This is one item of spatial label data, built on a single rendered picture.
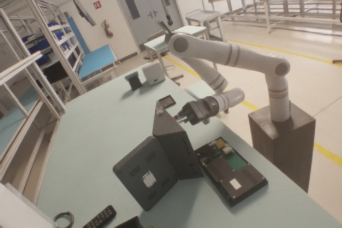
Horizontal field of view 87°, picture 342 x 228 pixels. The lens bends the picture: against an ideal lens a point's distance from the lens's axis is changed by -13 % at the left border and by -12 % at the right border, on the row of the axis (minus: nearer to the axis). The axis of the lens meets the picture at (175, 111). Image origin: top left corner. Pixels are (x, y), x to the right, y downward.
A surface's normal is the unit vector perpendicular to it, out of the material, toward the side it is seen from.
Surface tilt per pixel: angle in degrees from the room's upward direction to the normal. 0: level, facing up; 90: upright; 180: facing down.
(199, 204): 0
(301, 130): 90
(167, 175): 90
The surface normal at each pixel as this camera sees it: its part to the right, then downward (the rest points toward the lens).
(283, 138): 0.18, 0.48
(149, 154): 0.66, 0.20
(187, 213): -0.32, -0.79
